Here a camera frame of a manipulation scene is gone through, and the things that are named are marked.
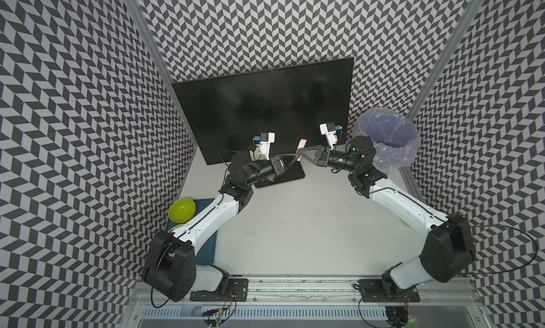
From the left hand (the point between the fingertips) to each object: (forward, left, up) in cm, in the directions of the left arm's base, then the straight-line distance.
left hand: (299, 158), depth 68 cm
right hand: (0, 0, +1) cm, 1 cm away
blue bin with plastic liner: (+23, -45, -14) cm, 52 cm away
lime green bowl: (-3, +50, -32) cm, 59 cm away
